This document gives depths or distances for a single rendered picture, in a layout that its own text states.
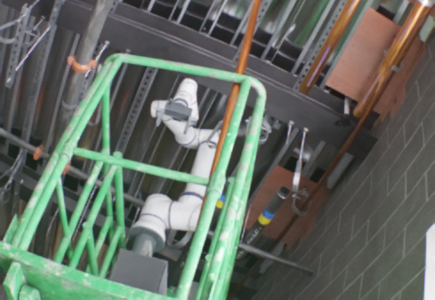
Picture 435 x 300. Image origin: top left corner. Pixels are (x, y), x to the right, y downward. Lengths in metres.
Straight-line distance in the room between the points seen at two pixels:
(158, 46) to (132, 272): 1.98
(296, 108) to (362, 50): 0.56
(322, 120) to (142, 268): 2.06
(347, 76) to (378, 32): 0.40
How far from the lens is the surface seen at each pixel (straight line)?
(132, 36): 3.72
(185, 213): 3.38
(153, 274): 1.97
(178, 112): 3.11
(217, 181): 2.08
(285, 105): 3.76
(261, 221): 3.92
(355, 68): 3.80
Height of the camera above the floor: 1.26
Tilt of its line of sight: 49 degrees up
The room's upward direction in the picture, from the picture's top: 18 degrees clockwise
